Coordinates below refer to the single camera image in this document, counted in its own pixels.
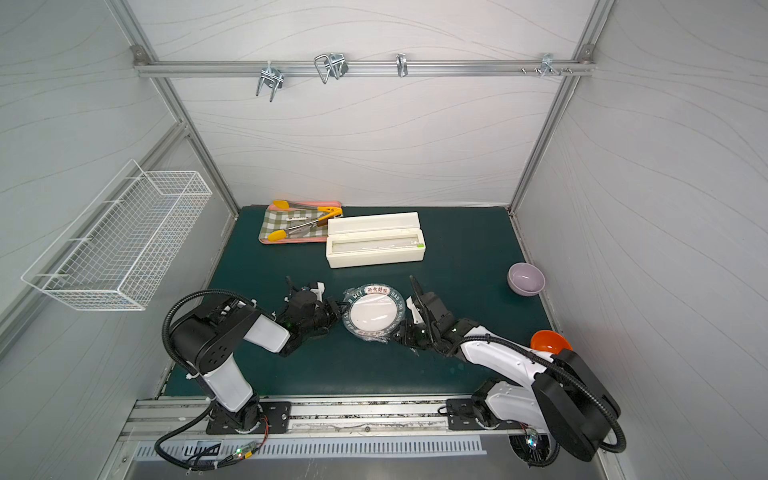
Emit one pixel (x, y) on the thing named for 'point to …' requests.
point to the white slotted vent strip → (177, 451)
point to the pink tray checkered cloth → (301, 222)
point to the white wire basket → (119, 248)
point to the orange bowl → (550, 341)
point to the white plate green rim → (374, 312)
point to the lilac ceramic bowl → (525, 279)
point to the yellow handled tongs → (323, 212)
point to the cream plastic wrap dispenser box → (374, 239)
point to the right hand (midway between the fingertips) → (394, 334)
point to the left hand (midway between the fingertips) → (353, 305)
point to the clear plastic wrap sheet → (374, 312)
